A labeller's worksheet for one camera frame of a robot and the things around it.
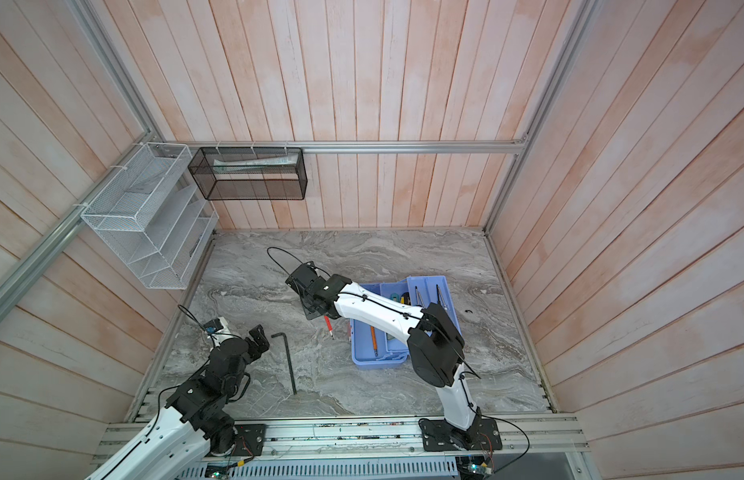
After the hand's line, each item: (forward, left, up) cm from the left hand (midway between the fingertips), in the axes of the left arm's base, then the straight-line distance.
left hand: (251, 339), depth 82 cm
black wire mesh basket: (+55, +9, +16) cm, 58 cm away
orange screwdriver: (+3, -35, -9) cm, 36 cm away
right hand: (+10, -18, +2) cm, 21 cm away
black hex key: (-2, -9, -9) cm, 13 cm away
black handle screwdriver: (+12, -48, +2) cm, 50 cm away
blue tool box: (-1, -40, -2) cm, 40 cm away
